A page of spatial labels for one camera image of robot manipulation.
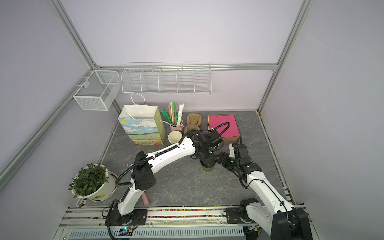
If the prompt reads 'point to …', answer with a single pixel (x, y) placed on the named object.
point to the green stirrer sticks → (165, 113)
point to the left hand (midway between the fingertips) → (207, 162)
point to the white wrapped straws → (180, 114)
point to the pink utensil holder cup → (177, 128)
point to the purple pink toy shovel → (145, 199)
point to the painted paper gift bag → (144, 124)
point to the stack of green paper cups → (174, 136)
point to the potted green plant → (95, 182)
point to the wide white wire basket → (191, 78)
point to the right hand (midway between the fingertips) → (218, 160)
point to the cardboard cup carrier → (193, 120)
